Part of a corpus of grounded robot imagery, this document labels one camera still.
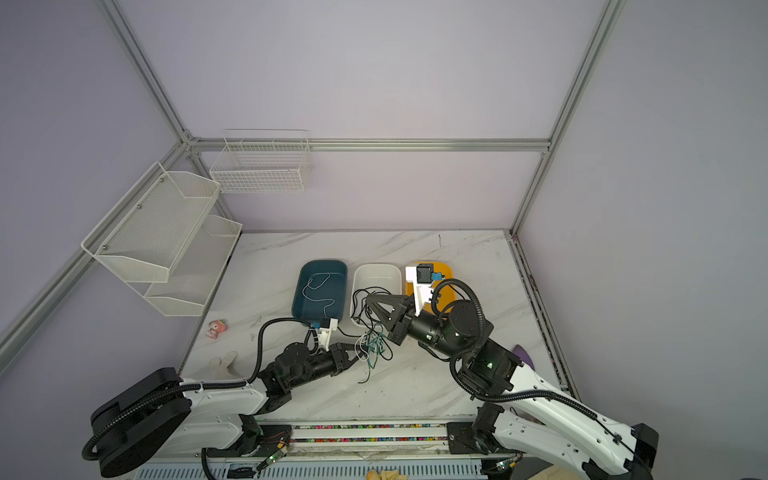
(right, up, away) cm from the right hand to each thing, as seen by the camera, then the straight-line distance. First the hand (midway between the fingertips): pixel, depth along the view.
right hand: (365, 301), depth 55 cm
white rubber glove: (-45, -23, +29) cm, 58 cm away
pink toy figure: (-50, -13, +35) cm, 62 cm away
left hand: (-2, -16, +21) cm, 27 cm away
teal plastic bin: (-20, -3, +47) cm, 52 cm away
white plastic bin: (-2, +1, +52) cm, 52 cm away
